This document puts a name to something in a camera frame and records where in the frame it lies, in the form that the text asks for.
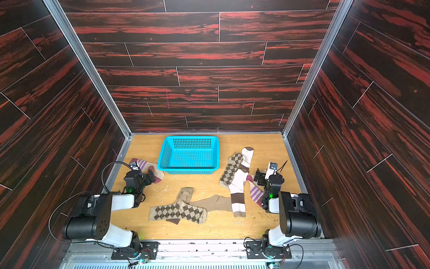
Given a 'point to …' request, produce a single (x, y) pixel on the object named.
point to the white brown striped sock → (237, 188)
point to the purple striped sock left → (144, 166)
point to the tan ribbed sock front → (217, 203)
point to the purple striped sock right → (256, 193)
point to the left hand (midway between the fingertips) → (145, 172)
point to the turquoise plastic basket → (190, 154)
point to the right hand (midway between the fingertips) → (270, 170)
